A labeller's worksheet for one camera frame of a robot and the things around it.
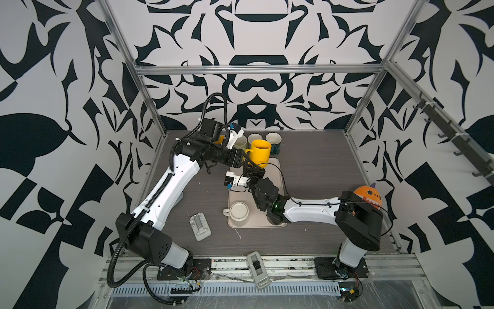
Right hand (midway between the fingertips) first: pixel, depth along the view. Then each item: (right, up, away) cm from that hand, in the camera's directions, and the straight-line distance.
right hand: (252, 156), depth 76 cm
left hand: (-3, +1, -2) cm, 4 cm away
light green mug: (-5, +6, +26) cm, 27 cm away
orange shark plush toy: (+52, -17, +9) cm, 55 cm away
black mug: (+7, -20, -13) cm, 25 cm away
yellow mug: (+3, +1, -2) cm, 4 cm away
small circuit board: (+35, -49, -4) cm, 61 cm away
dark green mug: (+13, +8, +29) cm, 32 cm away
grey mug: (+1, +10, +29) cm, 31 cm away
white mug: (-6, -24, +5) cm, 25 cm away
